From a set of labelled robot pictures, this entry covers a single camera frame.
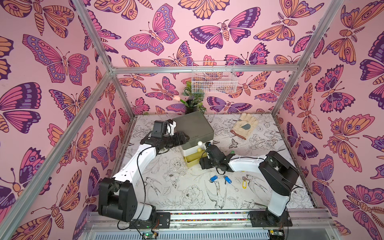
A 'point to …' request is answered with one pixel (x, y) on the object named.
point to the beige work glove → (244, 127)
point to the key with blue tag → (213, 178)
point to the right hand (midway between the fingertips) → (202, 162)
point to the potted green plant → (193, 101)
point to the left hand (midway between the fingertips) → (186, 138)
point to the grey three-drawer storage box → (200, 132)
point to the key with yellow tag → (244, 182)
